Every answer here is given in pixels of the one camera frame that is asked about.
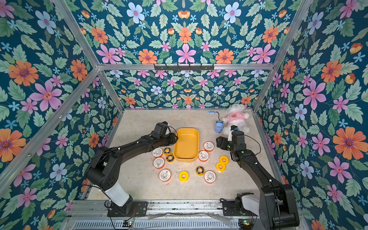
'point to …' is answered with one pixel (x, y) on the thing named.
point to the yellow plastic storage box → (187, 148)
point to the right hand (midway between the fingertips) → (222, 138)
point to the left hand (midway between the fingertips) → (178, 137)
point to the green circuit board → (127, 223)
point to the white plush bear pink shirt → (235, 115)
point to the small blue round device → (212, 112)
